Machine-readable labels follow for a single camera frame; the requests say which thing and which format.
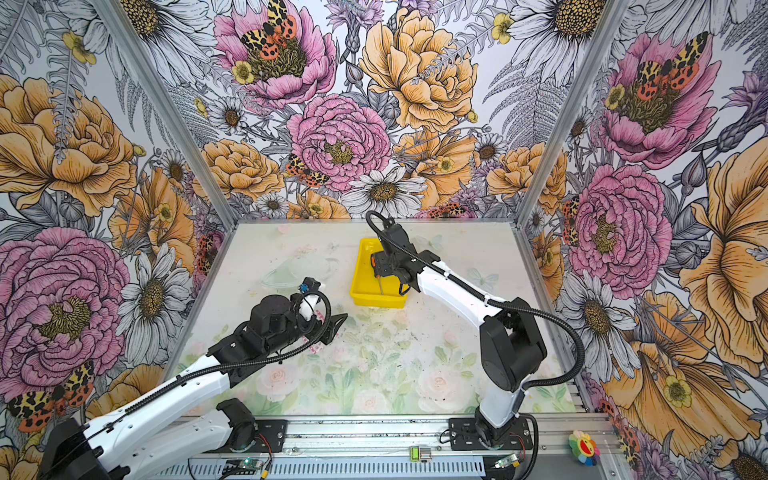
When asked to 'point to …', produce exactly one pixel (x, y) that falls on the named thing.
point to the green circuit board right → (506, 461)
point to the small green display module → (417, 453)
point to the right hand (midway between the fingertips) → (393, 263)
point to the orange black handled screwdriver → (373, 262)
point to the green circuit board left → (241, 466)
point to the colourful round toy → (584, 448)
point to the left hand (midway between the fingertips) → (330, 314)
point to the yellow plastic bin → (365, 287)
